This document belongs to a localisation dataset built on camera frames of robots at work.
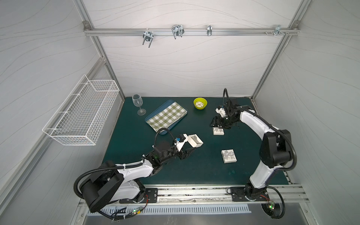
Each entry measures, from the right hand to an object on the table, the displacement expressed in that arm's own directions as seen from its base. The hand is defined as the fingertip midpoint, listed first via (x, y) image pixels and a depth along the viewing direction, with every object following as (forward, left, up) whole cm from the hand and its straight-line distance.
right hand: (214, 125), depth 89 cm
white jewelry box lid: (+1, -4, -11) cm, 11 cm away
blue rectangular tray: (+23, +39, -10) cm, 47 cm away
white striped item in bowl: (+25, +9, -8) cm, 28 cm away
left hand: (-16, +14, +5) cm, 22 cm away
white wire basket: (-14, +70, +21) cm, 75 cm away
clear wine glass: (+18, +55, +1) cm, 58 cm away
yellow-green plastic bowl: (+30, +7, -7) cm, 32 cm away
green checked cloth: (+14, +34, -10) cm, 38 cm away
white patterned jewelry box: (-17, -8, -8) cm, 21 cm away
